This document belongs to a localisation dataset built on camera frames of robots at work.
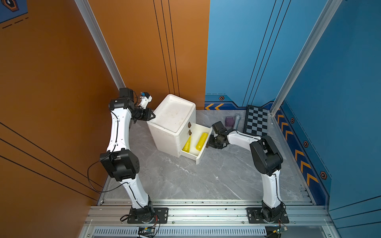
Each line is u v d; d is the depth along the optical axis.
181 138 0.79
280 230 0.70
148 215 0.68
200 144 0.95
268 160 0.55
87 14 0.71
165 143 0.84
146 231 0.72
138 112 0.69
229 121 1.08
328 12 0.71
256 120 1.11
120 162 0.49
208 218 0.73
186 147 0.94
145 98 0.75
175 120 0.83
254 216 0.72
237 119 1.12
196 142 0.99
